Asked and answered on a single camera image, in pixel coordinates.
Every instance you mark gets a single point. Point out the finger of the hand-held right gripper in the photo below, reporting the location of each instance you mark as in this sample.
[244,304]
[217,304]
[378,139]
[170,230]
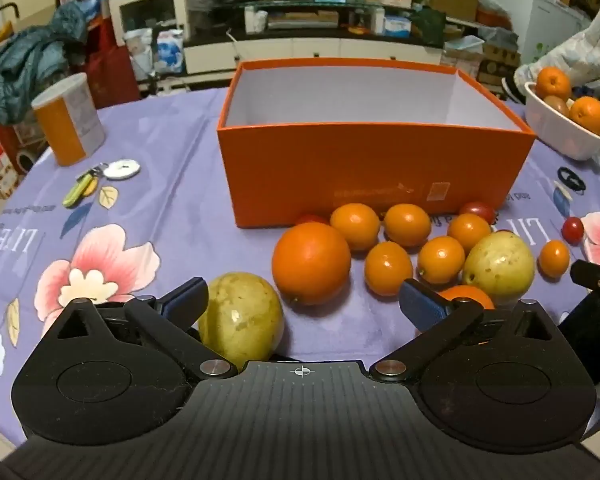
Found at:
[594,274]

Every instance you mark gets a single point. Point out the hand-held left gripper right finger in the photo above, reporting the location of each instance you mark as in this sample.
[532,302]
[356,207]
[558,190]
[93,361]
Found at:
[420,301]

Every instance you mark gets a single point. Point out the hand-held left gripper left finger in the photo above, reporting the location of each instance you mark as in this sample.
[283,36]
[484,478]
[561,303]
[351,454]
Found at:
[187,296]

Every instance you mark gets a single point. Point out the large orange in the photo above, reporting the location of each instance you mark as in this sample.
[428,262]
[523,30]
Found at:
[311,263]

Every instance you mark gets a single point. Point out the orange cardboard box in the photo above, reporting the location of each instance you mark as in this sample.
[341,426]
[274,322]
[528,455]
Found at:
[370,170]

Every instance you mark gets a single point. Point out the yellow-green round fruit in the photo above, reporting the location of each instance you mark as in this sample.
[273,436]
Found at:
[500,267]
[241,317]

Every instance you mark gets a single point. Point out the cluster of small tangerines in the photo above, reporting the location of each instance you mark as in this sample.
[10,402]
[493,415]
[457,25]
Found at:
[355,226]

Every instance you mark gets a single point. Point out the white round disc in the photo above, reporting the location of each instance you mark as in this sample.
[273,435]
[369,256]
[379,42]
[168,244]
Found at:
[121,169]

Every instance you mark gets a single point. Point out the white bowl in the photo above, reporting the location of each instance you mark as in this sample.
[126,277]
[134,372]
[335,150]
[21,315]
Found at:
[562,132]

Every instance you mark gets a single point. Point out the purple floral tablecloth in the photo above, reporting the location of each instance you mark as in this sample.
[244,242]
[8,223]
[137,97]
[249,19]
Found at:
[170,135]

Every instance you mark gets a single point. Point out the brown kiwi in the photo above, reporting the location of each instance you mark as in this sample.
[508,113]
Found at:
[556,105]

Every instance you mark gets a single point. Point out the orange and white can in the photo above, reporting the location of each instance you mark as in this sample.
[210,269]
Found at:
[70,120]

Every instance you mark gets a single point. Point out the blue and white bag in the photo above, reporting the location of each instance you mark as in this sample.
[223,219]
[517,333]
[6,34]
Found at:
[170,50]

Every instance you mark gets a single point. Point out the white plastic bag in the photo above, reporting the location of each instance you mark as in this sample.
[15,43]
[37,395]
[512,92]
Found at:
[139,49]

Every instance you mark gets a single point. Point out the white chest freezer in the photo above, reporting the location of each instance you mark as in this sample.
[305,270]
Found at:
[545,12]

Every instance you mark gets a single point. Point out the white low cabinet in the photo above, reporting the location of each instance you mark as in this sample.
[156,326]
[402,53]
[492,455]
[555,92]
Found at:
[320,50]

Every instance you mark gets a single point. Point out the blue tissue box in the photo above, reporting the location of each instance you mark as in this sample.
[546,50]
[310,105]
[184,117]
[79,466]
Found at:
[397,25]

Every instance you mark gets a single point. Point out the blue puffer jacket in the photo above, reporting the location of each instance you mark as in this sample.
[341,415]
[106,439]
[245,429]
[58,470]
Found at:
[25,67]

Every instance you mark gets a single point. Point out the white jar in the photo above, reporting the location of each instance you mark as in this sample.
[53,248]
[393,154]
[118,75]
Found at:
[254,19]

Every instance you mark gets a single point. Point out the white glass-door cabinet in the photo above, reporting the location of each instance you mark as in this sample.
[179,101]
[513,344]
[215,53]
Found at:
[150,10]

